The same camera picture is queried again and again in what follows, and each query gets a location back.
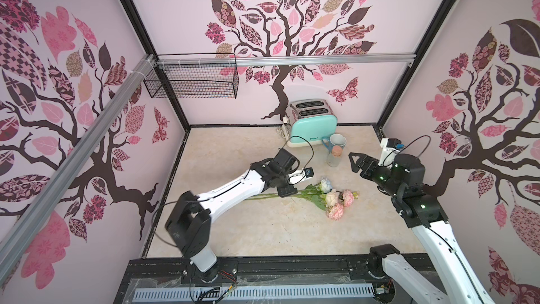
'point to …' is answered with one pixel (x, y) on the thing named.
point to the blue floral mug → (335, 139)
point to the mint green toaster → (309, 120)
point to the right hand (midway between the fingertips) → (357, 155)
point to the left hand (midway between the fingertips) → (289, 184)
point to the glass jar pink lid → (334, 157)
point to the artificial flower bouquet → (323, 194)
